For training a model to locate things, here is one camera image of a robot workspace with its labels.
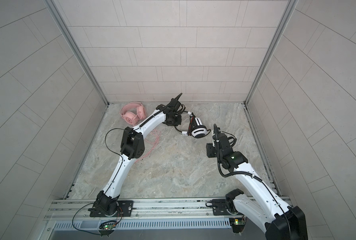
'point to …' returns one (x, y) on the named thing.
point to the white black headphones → (196, 128)
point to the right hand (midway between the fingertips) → (209, 146)
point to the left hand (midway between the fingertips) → (183, 120)
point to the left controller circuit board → (108, 227)
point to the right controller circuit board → (238, 224)
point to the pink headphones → (132, 111)
